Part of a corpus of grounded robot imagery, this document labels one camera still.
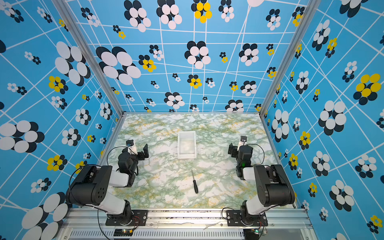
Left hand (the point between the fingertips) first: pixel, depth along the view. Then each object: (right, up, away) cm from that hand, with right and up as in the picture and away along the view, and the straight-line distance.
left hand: (140, 144), depth 91 cm
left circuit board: (-1, -41, -19) cm, 45 cm away
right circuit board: (+62, -41, -21) cm, 76 cm away
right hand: (+63, 0, +2) cm, 64 cm away
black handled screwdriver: (+34, -21, -7) cm, 41 cm away
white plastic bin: (+28, -2, +8) cm, 30 cm away
